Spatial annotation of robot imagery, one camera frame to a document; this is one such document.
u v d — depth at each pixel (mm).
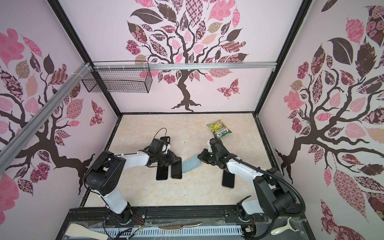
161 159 808
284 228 694
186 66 926
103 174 474
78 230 716
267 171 457
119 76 947
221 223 712
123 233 722
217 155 675
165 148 813
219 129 1067
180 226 710
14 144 515
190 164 881
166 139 1039
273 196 426
